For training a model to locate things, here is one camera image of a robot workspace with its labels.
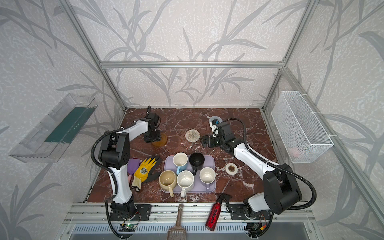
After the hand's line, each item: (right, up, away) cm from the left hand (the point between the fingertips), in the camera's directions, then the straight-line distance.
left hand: (158, 135), depth 101 cm
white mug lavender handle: (+33, -22, -17) cm, 43 cm away
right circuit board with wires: (+59, -43, -28) cm, 78 cm away
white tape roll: (+48, -21, -15) cm, 54 cm away
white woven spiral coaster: (+24, -1, +3) cm, 24 cm away
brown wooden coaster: (+3, -5, -2) cm, 6 cm away
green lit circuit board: (-6, -42, -30) cm, 52 cm away
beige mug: (+11, -24, -18) cm, 32 cm away
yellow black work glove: (-2, -20, -15) cm, 25 cm away
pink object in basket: (+76, -5, -28) cm, 81 cm away
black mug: (+27, -14, -15) cm, 34 cm away
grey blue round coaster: (+40, +12, +14) cm, 44 cm away
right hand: (+34, +2, -14) cm, 36 cm away
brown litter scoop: (+19, -43, -32) cm, 57 cm away
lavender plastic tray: (+29, -27, -20) cm, 44 cm away
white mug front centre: (+21, -23, -18) cm, 36 cm away
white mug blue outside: (+17, -14, -12) cm, 25 cm away
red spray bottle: (+37, -34, -31) cm, 58 cm away
